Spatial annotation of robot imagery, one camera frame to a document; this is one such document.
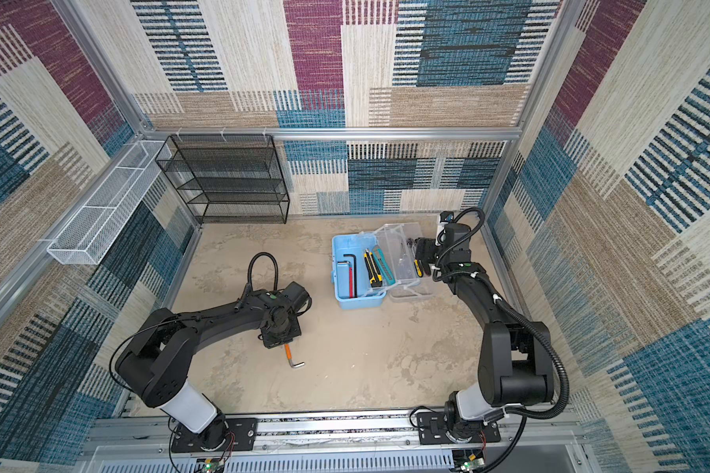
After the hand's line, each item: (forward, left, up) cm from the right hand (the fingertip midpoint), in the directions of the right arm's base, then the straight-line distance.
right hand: (431, 244), depth 90 cm
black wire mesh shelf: (+33, +69, +2) cm, 77 cm away
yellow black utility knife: (-6, +17, -7) cm, 20 cm away
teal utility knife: (-2, +14, -8) cm, 16 cm away
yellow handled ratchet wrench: (-5, +4, -5) cm, 8 cm away
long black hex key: (+1, +23, -15) cm, 28 cm away
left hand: (-21, +42, -16) cm, 50 cm away
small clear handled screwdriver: (-3, +9, -5) cm, 10 cm away
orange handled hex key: (-27, +43, -16) cm, 53 cm away
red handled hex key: (-1, +25, -16) cm, 30 cm away
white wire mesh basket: (-9, +86, +18) cm, 89 cm away
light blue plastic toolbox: (-10, +8, -8) cm, 15 cm away
